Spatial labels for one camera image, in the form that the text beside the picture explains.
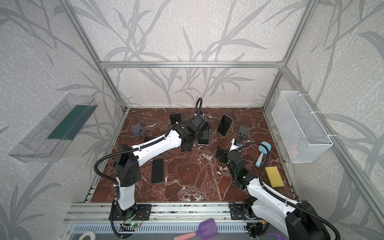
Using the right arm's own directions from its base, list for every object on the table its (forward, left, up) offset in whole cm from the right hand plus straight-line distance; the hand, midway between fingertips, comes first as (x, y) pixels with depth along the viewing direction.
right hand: (223, 143), depth 85 cm
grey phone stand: (+16, +56, -8) cm, 59 cm away
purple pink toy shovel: (-40, +10, -11) cm, 42 cm away
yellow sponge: (-16, -28, -10) cm, 33 cm away
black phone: (+19, +30, +1) cm, 35 cm away
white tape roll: (-41, +63, -11) cm, 76 cm away
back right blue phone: (+22, -4, -12) cm, 26 cm away
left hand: (+7, +9, +6) cm, 13 cm away
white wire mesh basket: (-11, -30, +22) cm, 39 cm away
